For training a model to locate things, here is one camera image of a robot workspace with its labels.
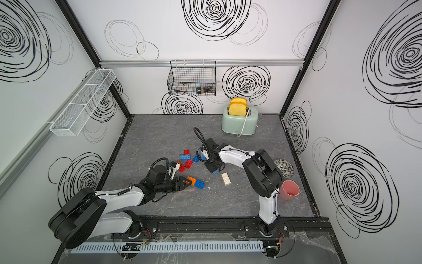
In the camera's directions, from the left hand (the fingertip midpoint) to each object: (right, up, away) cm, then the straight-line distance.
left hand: (189, 184), depth 83 cm
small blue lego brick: (+14, +6, +4) cm, 15 cm away
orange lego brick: (+2, +2, +1) cm, 3 cm away
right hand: (+12, +7, +10) cm, 17 cm away
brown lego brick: (-7, +9, +10) cm, 16 cm away
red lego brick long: (-2, +8, +10) cm, 13 cm away
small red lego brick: (-4, +15, +16) cm, 22 cm away
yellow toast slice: (+27, +42, +12) cm, 51 cm away
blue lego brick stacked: (+2, +11, +12) cm, 17 cm away
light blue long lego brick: (-4, +12, +13) cm, 18 cm away
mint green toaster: (+24, +32, +17) cm, 43 cm away
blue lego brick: (+5, 0, -1) cm, 6 cm away
